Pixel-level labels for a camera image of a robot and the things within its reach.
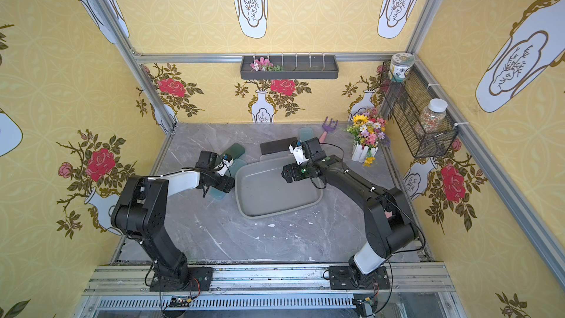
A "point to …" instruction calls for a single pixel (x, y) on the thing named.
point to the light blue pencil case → (305, 133)
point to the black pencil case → (278, 146)
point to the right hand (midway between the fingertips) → (297, 166)
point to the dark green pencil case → (235, 151)
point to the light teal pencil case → (218, 194)
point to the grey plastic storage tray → (261, 191)
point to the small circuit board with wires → (179, 301)
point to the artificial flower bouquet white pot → (368, 129)
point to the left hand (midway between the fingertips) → (218, 179)
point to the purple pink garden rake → (327, 128)
